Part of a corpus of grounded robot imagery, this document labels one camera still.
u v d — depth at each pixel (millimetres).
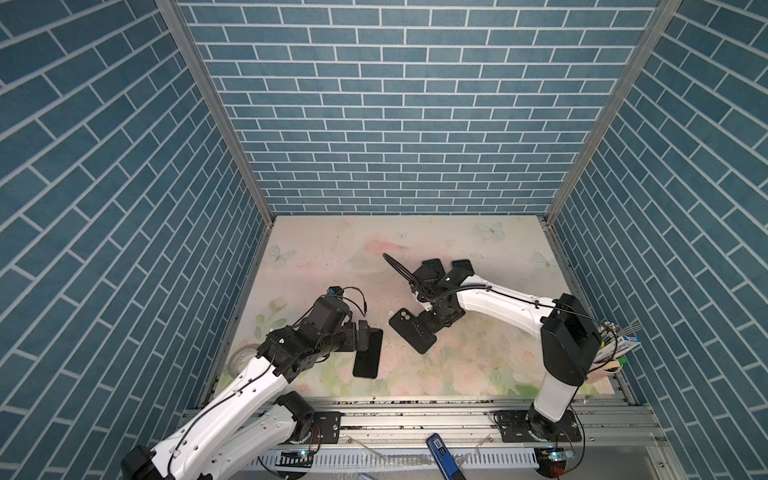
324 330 546
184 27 725
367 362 844
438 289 640
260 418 584
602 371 725
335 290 669
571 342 468
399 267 707
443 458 681
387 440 734
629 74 809
